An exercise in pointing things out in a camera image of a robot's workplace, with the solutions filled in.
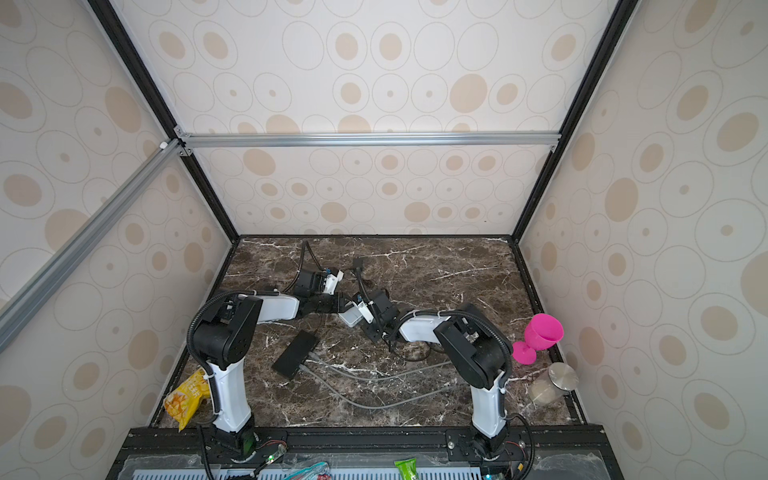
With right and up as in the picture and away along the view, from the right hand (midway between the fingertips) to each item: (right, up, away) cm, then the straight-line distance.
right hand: (370, 320), depth 97 cm
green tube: (+11, -29, -28) cm, 42 cm away
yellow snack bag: (-48, -17, -19) cm, 54 cm away
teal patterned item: (-10, -30, -28) cm, 42 cm away
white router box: (-6, +1, -2) cm, 6 cm away
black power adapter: (-6, +18, +16) cm, 25 cm away
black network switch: (-22, -8, -9) cm, 25 cm away
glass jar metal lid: (+45, -10, -27) cm, 53 cm away
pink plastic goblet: (+46, +1, -19) cm, 50 cm away
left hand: (-3, +7, +1) cm, 8 cm away
